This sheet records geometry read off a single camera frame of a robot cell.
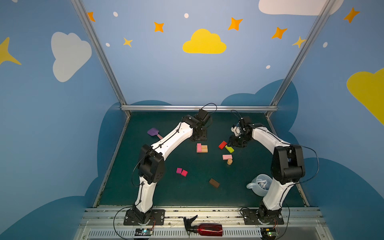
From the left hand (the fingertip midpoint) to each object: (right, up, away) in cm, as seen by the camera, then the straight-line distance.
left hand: (203, 137), depth 88 cm
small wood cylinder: (+17, -16, +5) cm, 24 cm away
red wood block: (+14, -6, +14) cm, 21 cm away
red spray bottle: (-1, -42, -20) cm, 46 cm away
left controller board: (-30, -45, -17) cm, 56 cm away
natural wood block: (+2, -7, +13) cm, 15 cm away
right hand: (+19, -4, +7) cm, 21 cm away
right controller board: (+31, -46, -16) cm, 58 cm away
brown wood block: (+6, -27, -2) cm, 28 cm away
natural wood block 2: (+2, -10, +11) cm, 15 cm away
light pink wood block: (+15, -14, +8) cm, 22 cm away
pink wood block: (-2, -8, +12) cm, 15 cm away
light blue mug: (+33, -28, -2) cm, 43 cm away
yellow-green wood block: (+19, -9, +12) cm, 24 cm away
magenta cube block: (-15, -21, +2) cm, 25 cm away
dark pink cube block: (-11, -22, +2) cm, 25 cm away
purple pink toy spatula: (-36, +2, +21) cm, 41 cm away
